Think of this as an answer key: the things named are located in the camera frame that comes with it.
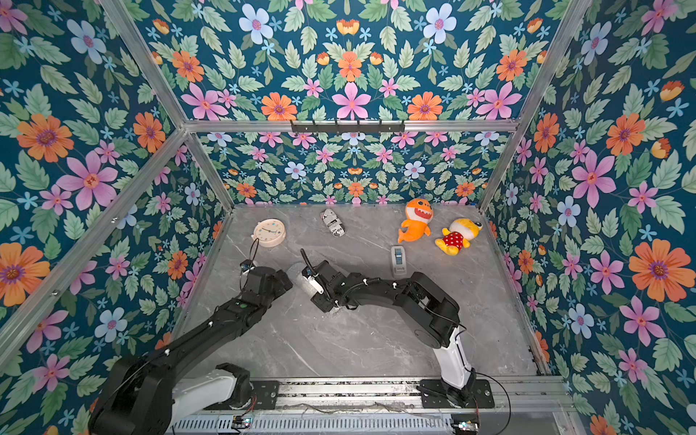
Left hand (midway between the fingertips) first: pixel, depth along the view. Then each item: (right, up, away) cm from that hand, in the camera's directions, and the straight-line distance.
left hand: (283, 278), depth 89 cm
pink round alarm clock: (-11, +15, +19) cm, 27 cm away
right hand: (+15, -4, +4) cm, 15 cm away
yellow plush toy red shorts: (+63, +14, +13) cm, 66 cm away
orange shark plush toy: (+49, +23, +19) cm, 57 cm away
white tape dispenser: (+40, +5, +10) cm, 41 cm away
